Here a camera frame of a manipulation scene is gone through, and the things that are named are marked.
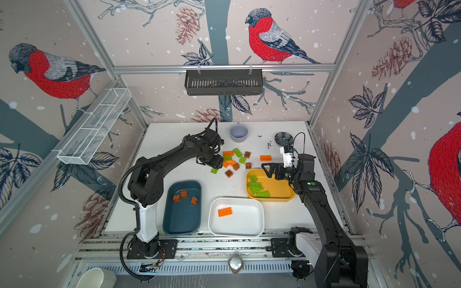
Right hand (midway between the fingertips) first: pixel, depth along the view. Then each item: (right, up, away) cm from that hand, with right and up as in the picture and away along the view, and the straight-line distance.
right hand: (269, 166), depth 81 cm
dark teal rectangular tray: (-41, -23, +2) cm, 47 cm away
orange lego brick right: (+3, +2, +23) cm, 23 cm away
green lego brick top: (-14, +4, +26) cm, 30 cm away
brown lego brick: (-8, +3, +23) cm, 24 cm away
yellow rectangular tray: (+8, -14, +10) cm, 18 cm away
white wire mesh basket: (-78, +9, -10) cm, 79 cm away
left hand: (-25, 0, +11) cm, 27 cm away
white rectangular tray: (-17, -24, +1) cm, 29 cm away
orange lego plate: (-21, -22, +3) cm, 30 cm away
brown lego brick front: (-19, -6, +14) cm, 25 cm away
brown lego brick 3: (-41, -15, +7) cm, 44 cm away
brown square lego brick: (-36, -17, +5) cm, 40 cm away
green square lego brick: (-11, 0, +23) cm, 25 cm away
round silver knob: (-15, -31, -20) cm, 39 cm away
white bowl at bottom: (-67, -38, -17) cm, 79 cm away
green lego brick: (-5, -12, +9) cm, 16 cm away
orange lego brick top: (-20, +4, +25) cm, 32 cm away
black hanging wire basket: (-23, +48, +26) cm, 59 cm away
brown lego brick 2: (-9, -2, +17) cm, 19 cm away
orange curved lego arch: (-19, -1, +19) cm, 27 cm away
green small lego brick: (-6, -8, +12) cm, 16 cm away
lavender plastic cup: (-13, +16, +32) cm, 38 cm away
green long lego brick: (-1, -15, +7) cm, 16 cm away
